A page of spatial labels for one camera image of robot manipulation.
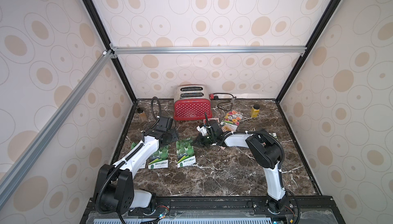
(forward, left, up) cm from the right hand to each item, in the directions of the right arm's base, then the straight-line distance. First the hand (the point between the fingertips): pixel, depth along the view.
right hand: (196, 142), depth 93 cm
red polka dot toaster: (+20, +3, +15) cm, 25 cm away
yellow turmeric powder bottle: (+24, -39, +3) cm, 46 cm away
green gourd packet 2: (-7, +5, -1) cm, 9 cm away
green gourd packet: (-10, +20, -3) cm, 23 cm away
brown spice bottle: (+16, +37, +6) cm, 40 cm away
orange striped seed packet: (+14, -19, -3) cm, 24 cm away
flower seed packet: (+10, -51, -5) cm, 52 cm away
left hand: (0, +10, +8) cm, 13 cm away
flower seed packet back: (+24, -26, -4) cm, 35 cm away
